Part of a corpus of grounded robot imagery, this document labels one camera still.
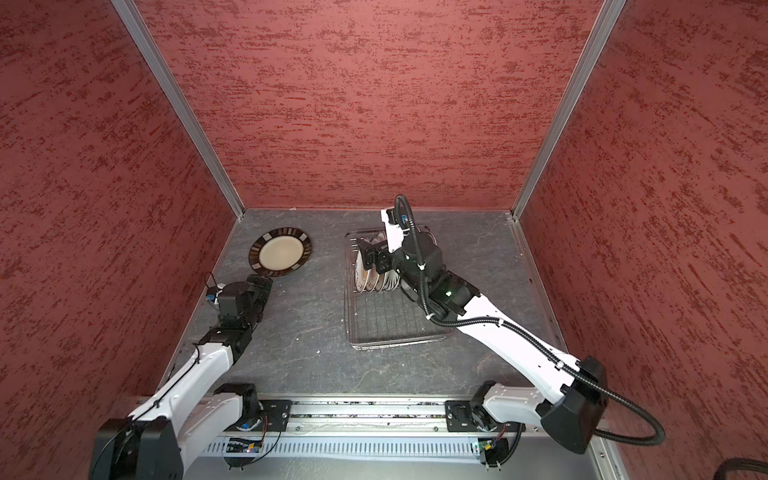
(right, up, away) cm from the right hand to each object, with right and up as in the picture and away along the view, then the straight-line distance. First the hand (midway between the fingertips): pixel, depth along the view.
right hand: (374, 240), depth 70 cm
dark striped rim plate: (-38, -5, +39) cm, 55 cm away
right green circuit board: (+26, -51, +2) cm, 57 cm away
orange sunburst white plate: (-6, -11, +27) cm, 30 cm away
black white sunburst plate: (+4, -9, -5) cm, 11 cm away
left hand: (-33, -15, +17) cm, 40 cm away
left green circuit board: (-33, -51, +3) cm, 61 cm away
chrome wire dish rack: (+2, -25, +20) cm, 32 cm away
